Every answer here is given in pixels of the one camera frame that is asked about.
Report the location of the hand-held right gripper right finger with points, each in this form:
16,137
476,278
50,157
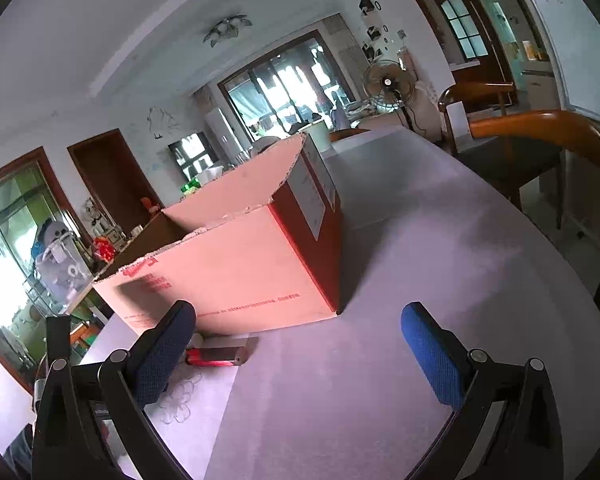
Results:
432,355

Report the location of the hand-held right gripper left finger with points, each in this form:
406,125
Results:
162,350

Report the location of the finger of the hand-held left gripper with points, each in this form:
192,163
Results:
57,335

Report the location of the red pen-shaped object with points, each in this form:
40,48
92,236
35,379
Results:
212,356

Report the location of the cardboard box with red print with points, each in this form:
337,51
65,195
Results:
240,260

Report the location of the grey floral desktop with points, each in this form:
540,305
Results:
405,240

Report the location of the clear plastic storage bag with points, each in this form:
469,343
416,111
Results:
60,260

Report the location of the red toy figure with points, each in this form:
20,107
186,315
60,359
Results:
150,205

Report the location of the green snack bag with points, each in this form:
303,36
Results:
191,186

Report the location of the brown wooden door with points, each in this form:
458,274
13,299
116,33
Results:
110,175

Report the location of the television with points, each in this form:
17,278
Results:
192,152

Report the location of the white refrigerator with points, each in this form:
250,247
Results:
222,130

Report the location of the white bucket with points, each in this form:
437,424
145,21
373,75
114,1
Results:
317,135

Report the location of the wooden armchair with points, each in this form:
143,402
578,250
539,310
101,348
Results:
472,91
545,130

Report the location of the standing fan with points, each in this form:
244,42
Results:
387,82

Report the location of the glass balcony door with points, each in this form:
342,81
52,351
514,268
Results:
285,90

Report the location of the flower-shaped ceiling lamp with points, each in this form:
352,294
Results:
227,30

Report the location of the brown door with glass panes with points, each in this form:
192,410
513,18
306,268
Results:
472,30

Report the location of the whiteboard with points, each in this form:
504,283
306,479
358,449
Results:
570,25

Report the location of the glass door with brown frame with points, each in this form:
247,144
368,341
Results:
15,220

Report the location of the black wall shelves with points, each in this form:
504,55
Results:
372,30

